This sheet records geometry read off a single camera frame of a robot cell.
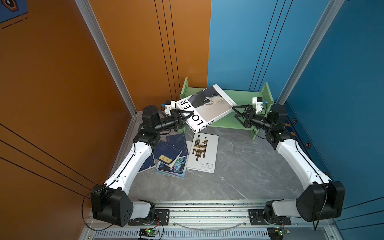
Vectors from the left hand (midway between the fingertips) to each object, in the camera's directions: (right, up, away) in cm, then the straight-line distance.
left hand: (193, 115), depth 67 cm
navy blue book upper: (-11, -16, +35) cm, 40 cm away
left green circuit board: (-21, -56, +4) cm, 60 cm away
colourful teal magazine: (-10, -32, +22) cm, 40 cm away
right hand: (+19, +1, +5) cm, 19 cm away
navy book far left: (-28, -28, +23) cm, 45 cm away
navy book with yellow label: (-18, -23, +27) cm, 40 cm away
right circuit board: (+40, -56, +4) cm, 69 cm away
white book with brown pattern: (+5, -22, +27) cm, 36 cm away
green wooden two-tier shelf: (+18, -2, +7) cm, 20 cm away
